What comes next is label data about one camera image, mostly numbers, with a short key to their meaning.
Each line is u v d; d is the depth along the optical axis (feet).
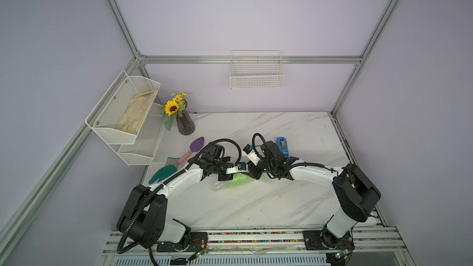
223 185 2.69
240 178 2.74
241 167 2.35
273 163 2.27
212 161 2.22
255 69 3.06
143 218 1.37
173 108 2.97
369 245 2.41
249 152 2.50
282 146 3.26
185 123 3.39
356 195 1.51
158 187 1.50
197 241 2.40
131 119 2.53
